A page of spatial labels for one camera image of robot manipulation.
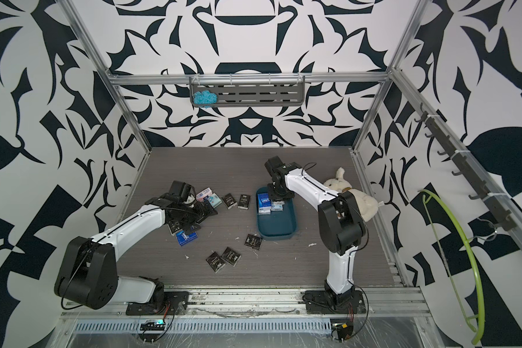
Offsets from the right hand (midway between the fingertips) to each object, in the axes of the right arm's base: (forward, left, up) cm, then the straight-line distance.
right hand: (274, 193), depth 94 cm
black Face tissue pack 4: (-24, +17, -6) cm, 30 cm away
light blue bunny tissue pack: (-4, -1, -3) cm, 5 cm away
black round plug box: (-46, -21, -9) cm, 52 cm away
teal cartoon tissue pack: (-1, +26, -4) cm, 26 cm away
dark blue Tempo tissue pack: (-17, +36, -5) cm, 41 cm away
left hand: (-10, +27, 0) cm, 29 cm away
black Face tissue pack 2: (-1, +13, -5) cm, 14 cm away
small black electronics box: (-45, +42, -10) cm, 62 cm away
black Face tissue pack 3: (-18, +9, -6) cm, 21 cm away
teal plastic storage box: (-11, -2, -7) cm, 13 cm away
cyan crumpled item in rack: (+30, +29, +27) cm, 50 cm away
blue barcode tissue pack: (-4, +4, -3) cm, 6 cm away
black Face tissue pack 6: (-13, +41, -4) cm, 43 cm away
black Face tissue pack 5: (-26, +23, -5) cm, 35 cm away
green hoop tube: (-46, -44, +19) cm, 66 cm away
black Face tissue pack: (0, +19, -5) cm, 20 cm away
